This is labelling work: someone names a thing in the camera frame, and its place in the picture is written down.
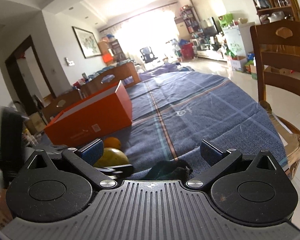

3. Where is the wooden shelf cabinet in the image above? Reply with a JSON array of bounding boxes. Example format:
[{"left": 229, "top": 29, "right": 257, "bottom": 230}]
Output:
[{"left": 253, "top": 0, "right": 300, "bottom": 24}]

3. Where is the framed painting left wall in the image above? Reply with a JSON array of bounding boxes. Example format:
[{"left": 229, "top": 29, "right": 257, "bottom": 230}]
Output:
[{"left": 72, "top": 26, "right": 101, "bottom": 59}]

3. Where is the red storage bin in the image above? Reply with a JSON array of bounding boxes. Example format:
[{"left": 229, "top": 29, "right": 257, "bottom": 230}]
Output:
[{"left": 181, "top": 43, "right": 194, "bottom": 60}]

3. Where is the wooden chair far centre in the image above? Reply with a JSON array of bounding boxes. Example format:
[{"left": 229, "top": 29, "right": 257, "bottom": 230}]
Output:
[{"left": 80, "top": 62, "right": 141, "bottom": 98}]

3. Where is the large yellow-green mango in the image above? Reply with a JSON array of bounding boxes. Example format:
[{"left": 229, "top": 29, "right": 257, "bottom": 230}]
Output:
[{"left": 93, "top": 147, "right": 129, "bottom": 168}]

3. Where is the wooden chair right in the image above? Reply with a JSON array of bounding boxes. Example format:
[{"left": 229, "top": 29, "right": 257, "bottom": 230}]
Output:
[{"left": 250, "top": 20, "right": 300, "bottom": 178}]

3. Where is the orange cardboard box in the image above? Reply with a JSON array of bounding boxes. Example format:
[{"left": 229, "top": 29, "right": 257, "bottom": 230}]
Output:
[{"left": 44, "top": 81, "right": 132, "bottom": 147}]

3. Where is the blue plaid tablecloth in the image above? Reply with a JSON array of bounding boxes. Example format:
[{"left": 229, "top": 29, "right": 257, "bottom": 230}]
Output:
[{"left": 37, "top": 70, "right": 289, "bottom": 181}]

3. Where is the black office chair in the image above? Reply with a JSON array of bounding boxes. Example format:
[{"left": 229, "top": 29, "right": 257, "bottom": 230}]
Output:
[{"left": 140, "top": 47, "right": 157, "bottom": 63}]

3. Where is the wooden chair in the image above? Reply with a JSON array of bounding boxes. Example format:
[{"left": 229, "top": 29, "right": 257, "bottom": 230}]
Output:
[
  {"left": 42, "top": 89, "right": 82, "bottom": 122},
  {"left": 250, "top": 20, "right": 300, "bottom": 178},
  {"left": 80, "top": 62, "right": 141, "bottom": 98}
]

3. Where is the white small fridge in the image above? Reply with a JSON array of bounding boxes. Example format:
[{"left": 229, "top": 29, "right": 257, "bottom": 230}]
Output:
[{"left": 223, "top": 22, "right": 255, "bottom": 56}]

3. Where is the orange tangerine left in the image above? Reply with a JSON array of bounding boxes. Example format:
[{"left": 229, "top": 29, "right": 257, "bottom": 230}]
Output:
[{"left": 103, "top": 137, "right": 122, "bottom": 150}]

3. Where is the wooden chair far left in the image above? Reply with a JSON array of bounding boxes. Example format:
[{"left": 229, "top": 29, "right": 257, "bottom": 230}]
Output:
[{"left": 42, "top": 89, "right": 82, "bottom": 122}]

